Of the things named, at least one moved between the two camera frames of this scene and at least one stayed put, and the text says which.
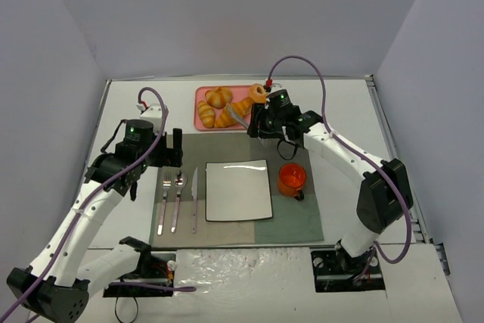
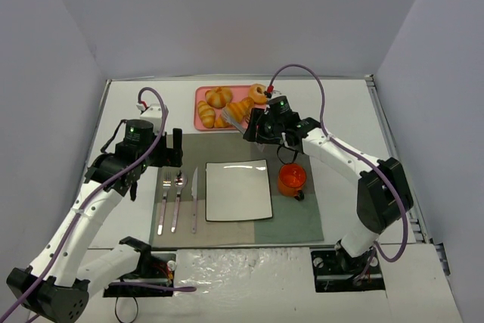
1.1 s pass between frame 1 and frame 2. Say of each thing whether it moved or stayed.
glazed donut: stayed
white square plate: stayed
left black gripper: stayed
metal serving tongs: moved
